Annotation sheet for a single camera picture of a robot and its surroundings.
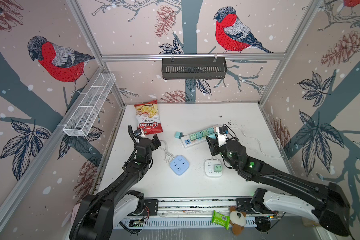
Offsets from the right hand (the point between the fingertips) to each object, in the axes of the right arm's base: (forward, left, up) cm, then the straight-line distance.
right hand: (208, 138), depth 75 cm
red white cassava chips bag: (+26, +41, -15) cm, 51 cm away
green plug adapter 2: (-9, -6, -15) cm, 19 cm away
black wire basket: (+53, +8, +8) cm, 54 cm away
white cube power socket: (-8, -2, -19) cm, 21 cm away
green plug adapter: (+10, +8, -15) cm, 20 cm away
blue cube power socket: (-6, +16, -19) cm, 26 cm away
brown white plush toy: (-32, -13, -19) cm, 39 cm away
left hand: (+4, +33, -7) cm, 34 cm away
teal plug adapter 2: (+14, +18, -19) cm, 30 cm away
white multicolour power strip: (+9, +12, -19) cm, 24 cm away
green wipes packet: (-32, -6, -21) cm, 39 cm away
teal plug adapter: (0, -2, +2) cm, 3 cm away
